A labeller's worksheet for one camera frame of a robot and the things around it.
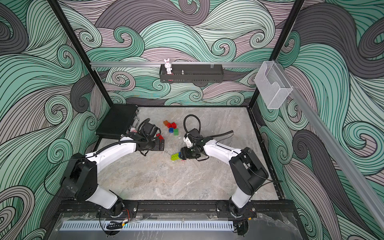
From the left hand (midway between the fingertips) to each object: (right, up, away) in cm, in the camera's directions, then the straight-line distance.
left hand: (158, 144), depth 88 cm
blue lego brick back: (+6, +7, +16) cm, 19 cm away
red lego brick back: (+7, +11, +17) cm, 22 cm away
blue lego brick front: (+13, -6, -1) cm, 15 cm away
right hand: (+15, -8, -1) cm, 17 cm away
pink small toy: (-21, +8, +15) cm, 27 cm away
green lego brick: (+10, +6, +15) cm, 19 cm away
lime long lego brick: (+10, -8, +1) cm, 13 cm away
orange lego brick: (+1, +12, +21) cm, 24 cm away
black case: (-36, +14, +23) cm, 44 cm away
